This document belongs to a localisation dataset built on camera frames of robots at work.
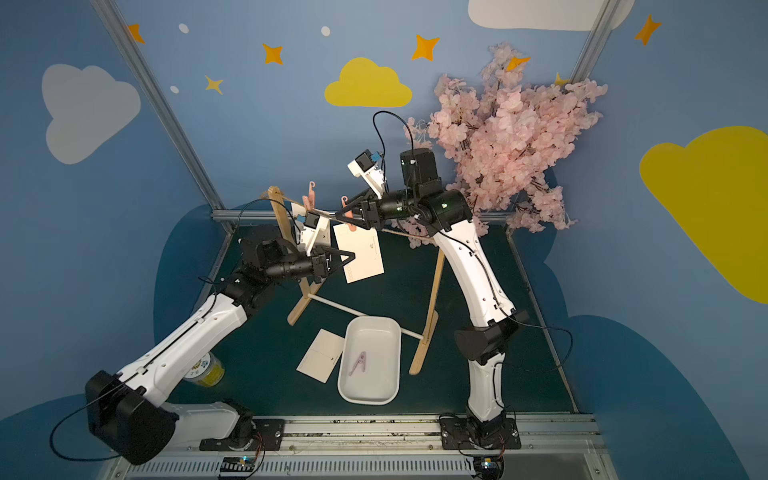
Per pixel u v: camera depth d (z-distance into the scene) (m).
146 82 0.79
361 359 0.86
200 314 0.49
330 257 0.67
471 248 0.49
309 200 0.64
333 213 0.65
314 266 0.60
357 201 0.61
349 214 0.62
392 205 0.57
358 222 0.61
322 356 0.88
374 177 0.57
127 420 0.43
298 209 0.65
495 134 0.61
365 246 0.67
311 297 0.99
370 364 0.86
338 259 0.66
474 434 0.65
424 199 0.52
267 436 0.73
